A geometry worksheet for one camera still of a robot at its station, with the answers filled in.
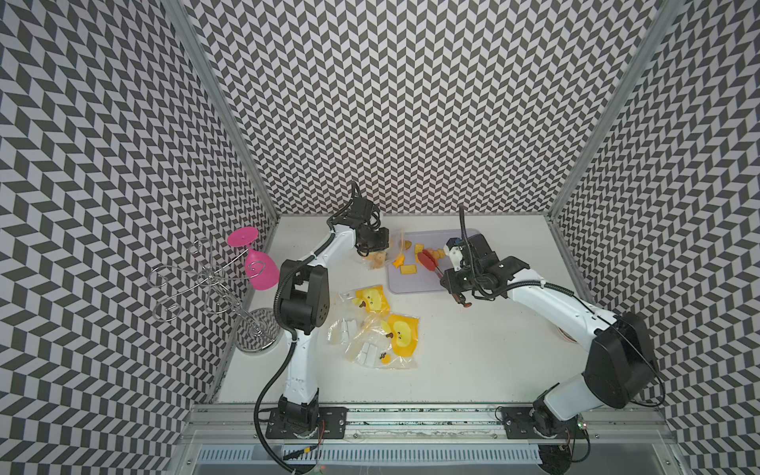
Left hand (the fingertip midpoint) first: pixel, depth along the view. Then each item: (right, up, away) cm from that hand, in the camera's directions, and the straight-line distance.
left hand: (388, 244), depth 97 cm
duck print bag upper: (-6, -17, -6) cm, 19 cm away
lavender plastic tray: (+12, -13, +7) cm, 19 cm away
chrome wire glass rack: (-51, -13, -15) cm, 55 cm away
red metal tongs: (+13, -5, -8) cm, 16 cm away
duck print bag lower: (-3, -27, -12) cm, 30 cm away
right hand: (+17, -12, -13) cm, 24 cm away
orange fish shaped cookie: (+7, -9, +5) cm, 12 cm away
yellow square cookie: (+11, -2, +11) cm, 15 cm away
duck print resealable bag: (+1, -5, +5) cm, 7 cm away
